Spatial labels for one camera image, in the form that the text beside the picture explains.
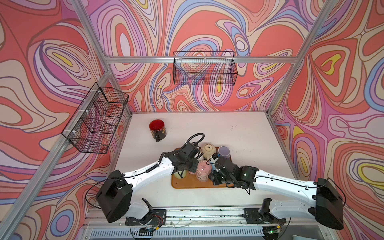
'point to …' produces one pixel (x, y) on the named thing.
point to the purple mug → (224, 151)
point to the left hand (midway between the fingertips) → (197, 165)
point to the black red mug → (158, 131)
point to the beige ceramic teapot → (208, 150)
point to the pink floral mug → (204, 168)
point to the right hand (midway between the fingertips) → (210, 181)
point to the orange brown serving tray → (190, 181)
